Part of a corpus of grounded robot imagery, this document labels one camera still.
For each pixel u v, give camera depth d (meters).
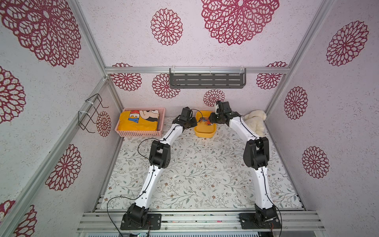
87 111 0.75
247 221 0.73
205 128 1.11
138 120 1.09
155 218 0.75
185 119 0.90
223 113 0.81
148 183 0.68
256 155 0.61
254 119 1.09
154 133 1.04
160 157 0.70
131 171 0.92
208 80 1.00
